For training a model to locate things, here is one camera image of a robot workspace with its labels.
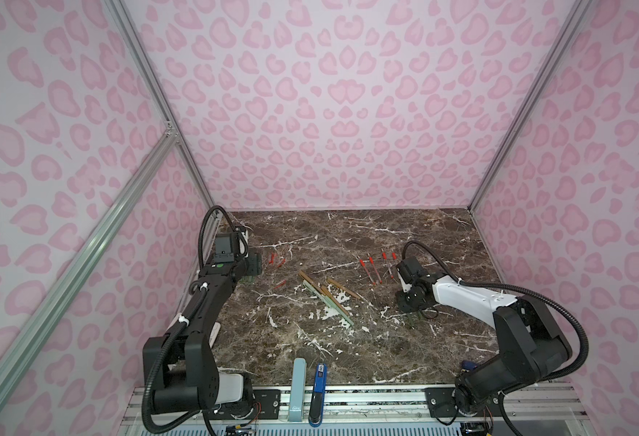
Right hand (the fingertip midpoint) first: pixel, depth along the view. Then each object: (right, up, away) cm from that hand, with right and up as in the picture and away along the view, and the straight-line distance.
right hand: (405, 304), depth 91 cm
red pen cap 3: (-43, +5, +7) cm, 44 cm away
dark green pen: (+1, -4, -3) cm, 5 cm away
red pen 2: (-9, +13, +12) cm, 20 cm away
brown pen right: (-22, +5, +5) cm, 23 cm away
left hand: (-52, +16, -3) cm, 54 cm away
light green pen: (-29, +2, +4) cm, 29 cm away
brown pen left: (-31, +5, +6) cm, 32 cm away
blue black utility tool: (-29, -23, -18) cm, 41 cm away
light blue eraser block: (-34, -17, -21) cm, 43 cm away
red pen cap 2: (-43, +12, +12) cm, 47 cm away
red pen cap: (-48, +13, +12) cm, 51 cm away
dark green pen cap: (-54, +7, +7) cm, 55 cm away
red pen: (-13, +12, +12) cm, 21 cm away
